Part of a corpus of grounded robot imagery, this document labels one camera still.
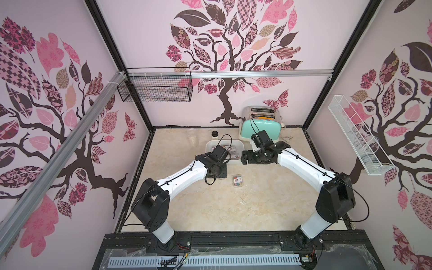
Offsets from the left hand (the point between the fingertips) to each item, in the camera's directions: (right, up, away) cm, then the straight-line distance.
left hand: (220, 175), depth 86 cm
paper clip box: (+10, -4, +6) cm, 12 cm away
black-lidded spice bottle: (-3, +22, +18) cm, 29 cm away
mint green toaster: (+24, +33, +18) cm, 44 cm away
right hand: (+15, +8, 0) cm, 17 cm away
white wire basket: (+61, +11, -21) cm, 66 cm away
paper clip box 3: (+9, +9, +14) cm, 19 cm away
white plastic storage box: (+12, +16, +19) cm, 28 cm away
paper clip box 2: (+8, +13, +20) cm, 25 cm away
